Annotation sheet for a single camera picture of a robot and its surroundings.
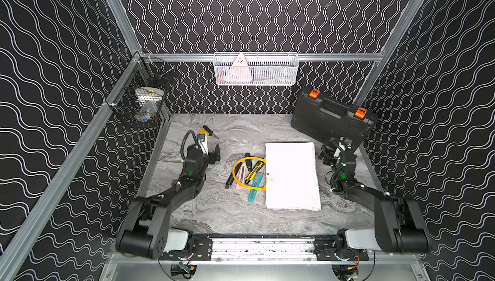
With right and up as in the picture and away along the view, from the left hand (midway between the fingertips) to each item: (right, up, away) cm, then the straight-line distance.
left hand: (206, 140), depth 87 cm
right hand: (+59, -3, +3) cm, 59 cm away
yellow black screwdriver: (-5, +4, +24) cm, 25 cm away
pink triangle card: (+15, +32, +3) cm, 36 cm away
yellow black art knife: (+25, -12, +10) cm, 29 cm away
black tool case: (+57, +11, +5) cm, 58 cm away
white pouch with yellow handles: (+40, -18, +5) cm, 44 cm away
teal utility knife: (+23, -19, +5) cm, 31 cm away
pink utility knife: (+16, -18, +6) cm, 25 cm away
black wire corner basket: (-29, +19, -4) cm, 34 cm away
